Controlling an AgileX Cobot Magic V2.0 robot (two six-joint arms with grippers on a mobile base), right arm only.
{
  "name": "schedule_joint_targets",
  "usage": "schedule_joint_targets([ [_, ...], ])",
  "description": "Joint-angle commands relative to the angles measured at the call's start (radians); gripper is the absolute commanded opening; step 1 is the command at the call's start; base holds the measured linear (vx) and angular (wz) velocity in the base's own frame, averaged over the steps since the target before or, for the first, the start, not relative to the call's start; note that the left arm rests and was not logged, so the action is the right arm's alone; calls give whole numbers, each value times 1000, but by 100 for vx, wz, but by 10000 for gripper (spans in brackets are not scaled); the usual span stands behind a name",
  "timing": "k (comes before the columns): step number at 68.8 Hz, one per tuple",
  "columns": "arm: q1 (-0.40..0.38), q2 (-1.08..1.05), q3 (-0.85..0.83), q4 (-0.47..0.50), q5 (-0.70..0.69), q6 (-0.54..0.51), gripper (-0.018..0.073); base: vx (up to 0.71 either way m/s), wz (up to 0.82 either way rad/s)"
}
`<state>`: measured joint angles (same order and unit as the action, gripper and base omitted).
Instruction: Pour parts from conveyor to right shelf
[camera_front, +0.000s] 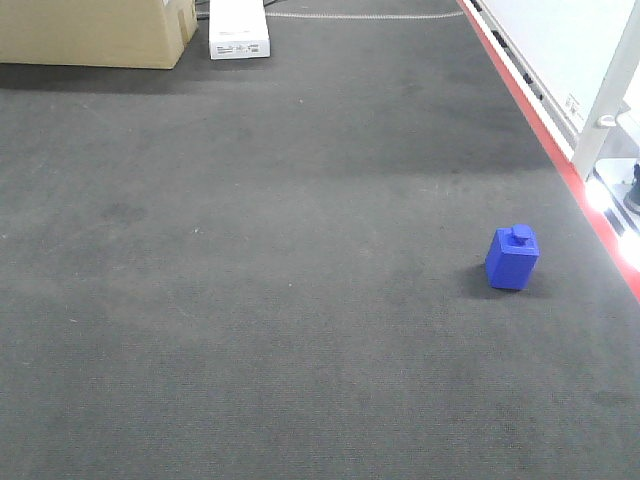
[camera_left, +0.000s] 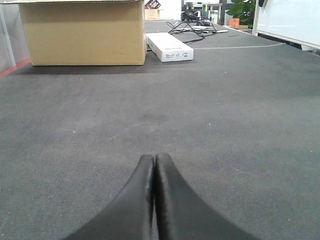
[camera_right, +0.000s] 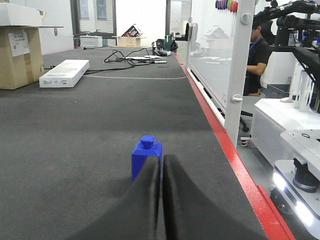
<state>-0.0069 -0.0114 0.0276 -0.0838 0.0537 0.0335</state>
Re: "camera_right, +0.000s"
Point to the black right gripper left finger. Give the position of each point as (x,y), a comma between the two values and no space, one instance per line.
(135,207)

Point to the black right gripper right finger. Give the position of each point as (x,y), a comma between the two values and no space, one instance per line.
(185,212)

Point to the blue block with knob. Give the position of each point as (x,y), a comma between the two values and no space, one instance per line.
(138,160)

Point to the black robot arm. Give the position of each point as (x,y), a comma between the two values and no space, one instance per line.
(300,23)
(295,7)

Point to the black office chair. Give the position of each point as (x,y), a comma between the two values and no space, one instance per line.
(246,128)

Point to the flat white carton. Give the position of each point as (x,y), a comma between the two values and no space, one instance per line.
(65,73)

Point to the grey plastic crate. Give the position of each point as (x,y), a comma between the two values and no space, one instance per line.
(277,91)

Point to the small white device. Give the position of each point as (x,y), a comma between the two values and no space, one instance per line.
(162,52)

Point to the open cardboard box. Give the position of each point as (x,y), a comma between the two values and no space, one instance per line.
(130,42)

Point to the black bag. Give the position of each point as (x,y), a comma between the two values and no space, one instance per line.
(172,45)

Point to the white desktop appliance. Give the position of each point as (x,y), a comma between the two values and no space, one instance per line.
(91,41)

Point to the person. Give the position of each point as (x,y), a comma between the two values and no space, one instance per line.
(257,55)

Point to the dark printed carton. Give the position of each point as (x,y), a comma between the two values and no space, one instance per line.
(132,31)

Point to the large cardboard box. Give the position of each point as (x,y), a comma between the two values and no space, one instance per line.
(15,70)

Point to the coloured filament spools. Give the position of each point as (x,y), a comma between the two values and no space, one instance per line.
(226,4)

